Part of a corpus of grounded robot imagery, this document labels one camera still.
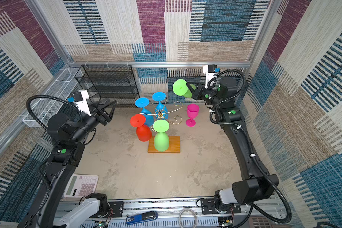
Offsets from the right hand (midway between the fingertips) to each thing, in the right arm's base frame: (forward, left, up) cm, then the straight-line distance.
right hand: (186, 85), depth 64 cm
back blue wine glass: (+7, +13, -12) cm, 19 cm away
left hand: (-9, +30, +1) cm, 31 cm away
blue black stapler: (-44, +21, -43) cm, 65 cm away
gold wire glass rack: (-4, +12, -15) cm, 19 cm away
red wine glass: (-10, +22, -21) cm, 32 cm away
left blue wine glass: (+3, +22, -13) cm, 26 cm away
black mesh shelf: (+39, +48, -25) cm, 67 cm away
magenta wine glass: (+14, -7, -32) cm, 35 cm away
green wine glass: (-15, +12, -21) cm, 29 cm away
